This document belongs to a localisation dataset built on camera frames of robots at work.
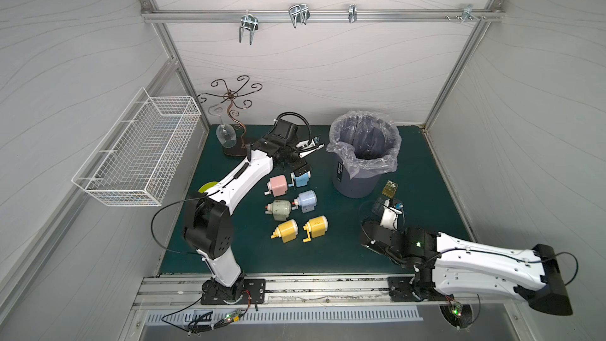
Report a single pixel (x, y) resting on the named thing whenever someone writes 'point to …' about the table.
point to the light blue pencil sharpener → (299, 181)
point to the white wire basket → (140, 170)
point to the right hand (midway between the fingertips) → (365, 225)
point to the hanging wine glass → (226, 134)
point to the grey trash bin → (346, 186)
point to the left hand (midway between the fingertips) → (305, 153)
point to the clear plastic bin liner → (368, 143)
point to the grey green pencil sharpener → (281, 209)
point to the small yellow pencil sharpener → (287, 230)
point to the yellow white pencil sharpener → (316, 227)
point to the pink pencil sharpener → (278, 185)
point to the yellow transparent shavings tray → (390, 189)
